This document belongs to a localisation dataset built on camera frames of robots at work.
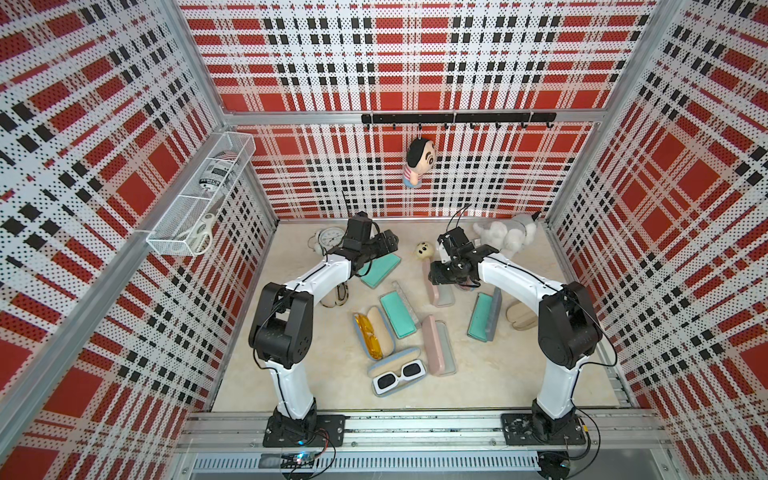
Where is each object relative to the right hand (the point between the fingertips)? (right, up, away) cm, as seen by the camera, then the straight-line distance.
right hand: (439, 275), depth 92 cm
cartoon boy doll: (-6, +36, -2) cm, 37 cm away
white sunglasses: (-16, -28, -14) cm, 35 cm away
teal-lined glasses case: (-13, -12, +1) cm, 18 cm away
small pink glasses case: (+1, -7, +3) cm, 7 cm away
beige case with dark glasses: (-34, -8, +5) cm, 35 cm away
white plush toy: (+26, +11, +11) cm, 30 cm away
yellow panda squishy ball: (-4, +8, +15) cm, 18 cm away
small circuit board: (-37, -42, -23) cm, 60 cm away
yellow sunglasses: (-21, -19, -6) cm, 29 cm away
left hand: (-15, +11, +2) cm, 18 cm away
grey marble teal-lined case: (-21, 0, +12) cm, 25 cm away
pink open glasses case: (-2, -20, -13) cm, 24 cm away
